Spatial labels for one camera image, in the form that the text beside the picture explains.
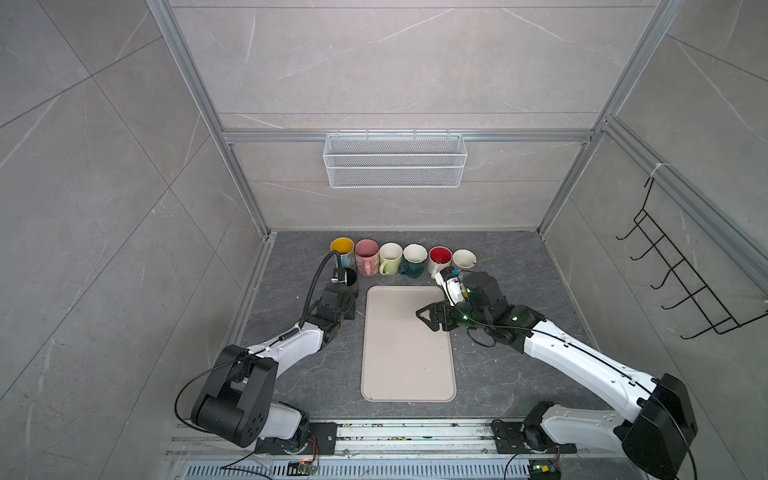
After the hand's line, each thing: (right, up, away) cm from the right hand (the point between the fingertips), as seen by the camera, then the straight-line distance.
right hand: (426, 308), depth 77 cm
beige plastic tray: (-6, -17, +8) cm, 19 cm away
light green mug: (-9, +15, +27) cm, 32 cm away
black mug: (-22, +7, +15) cm, 28 cm away
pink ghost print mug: (-17, +14, +21) cm, 31 cm away
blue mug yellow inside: (-25, +17, +26) cm, 40 cm away
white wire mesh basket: (-8, +47, +24) cm, 53 cm away
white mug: (+9, +13, +30) cm, 34 cm away
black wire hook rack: (+57, +1, -19) cm, 60 cm away
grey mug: (+16, +13, +24) cm, 32 cm away
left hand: (-24, +3, +14) cm, 28 cm away
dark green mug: (-2, +12, +21) cm, 24 cm away
